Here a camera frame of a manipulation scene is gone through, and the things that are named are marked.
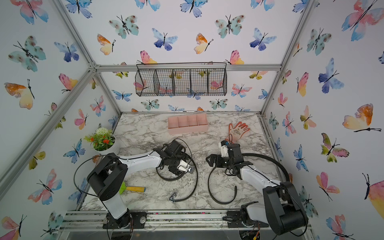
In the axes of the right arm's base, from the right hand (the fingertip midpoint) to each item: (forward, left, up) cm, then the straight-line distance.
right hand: (214, 158), depth 87 cm
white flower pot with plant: (+3, +64, +8) cm, 64 cm away
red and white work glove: (+24, -16, -8) cm, 30 cm away
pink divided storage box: (+34, +19, -10) cm, 40 cm away
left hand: (0, +17, -5) cm, 17 cm away
